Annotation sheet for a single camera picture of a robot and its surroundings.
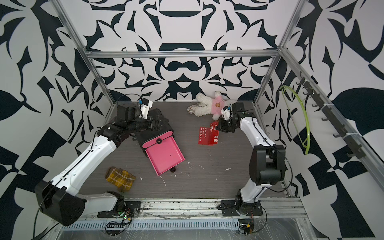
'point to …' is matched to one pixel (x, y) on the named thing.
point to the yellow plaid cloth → (123, 179)
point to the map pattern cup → (190, 108)
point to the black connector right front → (245, 226)
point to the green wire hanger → (308, 125)
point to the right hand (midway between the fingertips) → (216, 124)
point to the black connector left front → (114, 228)
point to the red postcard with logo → (214, 133)
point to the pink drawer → (163, 152)
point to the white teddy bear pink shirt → (213, 106)
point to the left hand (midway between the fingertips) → (161, 117)
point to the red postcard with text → (204, 134)
